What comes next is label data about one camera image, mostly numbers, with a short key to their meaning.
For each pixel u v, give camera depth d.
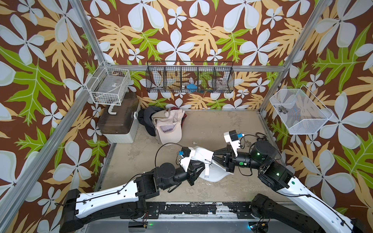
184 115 1.03
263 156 0.46
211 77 0.99
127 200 0.47
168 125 0.96
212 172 0.67
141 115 1.02
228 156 0.53
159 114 1.00
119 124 0.94
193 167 0.56
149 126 0.98
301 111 0.81
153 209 0.74
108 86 0.87
